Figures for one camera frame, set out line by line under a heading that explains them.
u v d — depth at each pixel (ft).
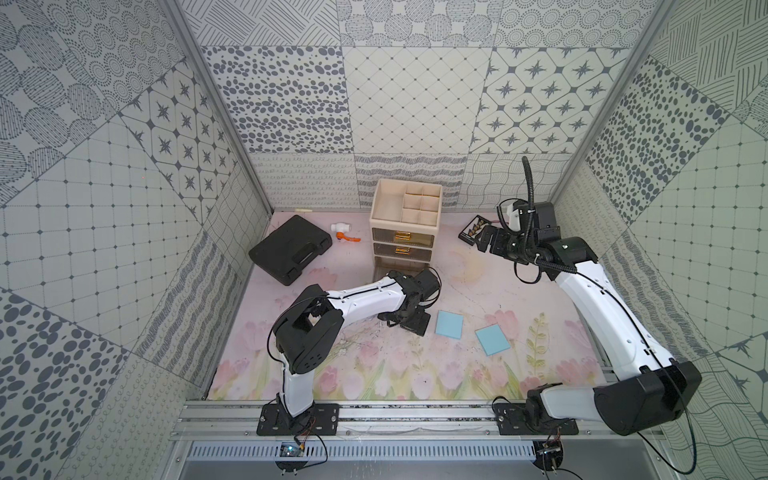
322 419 2.41
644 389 1.24
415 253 3.06
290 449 2.35
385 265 3.40
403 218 2.89
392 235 2.93
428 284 2.32
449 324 2.98
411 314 2.41
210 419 2.49
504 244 2.24
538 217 1.85
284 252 3.37
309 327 1.59
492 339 2.90
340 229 3.64
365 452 2.30
